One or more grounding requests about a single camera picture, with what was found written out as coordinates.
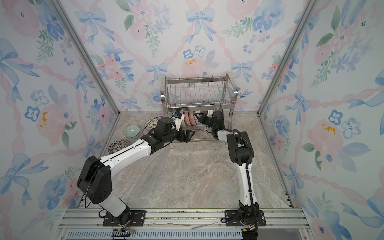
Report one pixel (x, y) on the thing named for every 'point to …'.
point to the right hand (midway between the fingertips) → (195, 113)
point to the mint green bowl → (131, 131)
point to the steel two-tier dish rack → (197, 108)
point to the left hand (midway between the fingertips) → (189, 128)
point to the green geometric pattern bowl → (196, 120)
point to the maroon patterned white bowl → (150, 124)
